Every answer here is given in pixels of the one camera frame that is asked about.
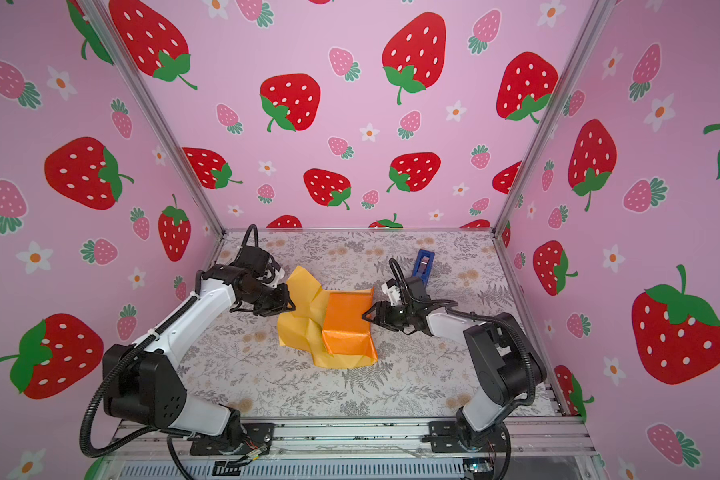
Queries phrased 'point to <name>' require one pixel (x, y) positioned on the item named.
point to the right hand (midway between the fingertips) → (366, 319)
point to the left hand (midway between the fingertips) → (295, 305)
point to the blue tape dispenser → (423, 265)
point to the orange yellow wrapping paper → (328, 324)
